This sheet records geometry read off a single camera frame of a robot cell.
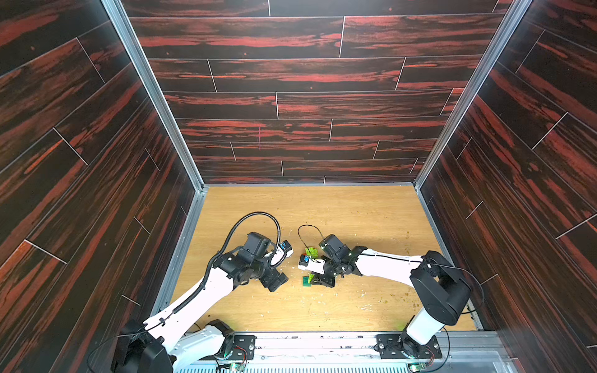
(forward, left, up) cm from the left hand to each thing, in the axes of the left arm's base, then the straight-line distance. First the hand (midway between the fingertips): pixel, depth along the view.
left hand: (280, 269), depth 80 cm
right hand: (+4, -13, -10) cm, 17 cm away
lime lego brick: (+10, -12, -5) cm, 16 cm away
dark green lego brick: (-1, -9, -8) cm, 12 cm away
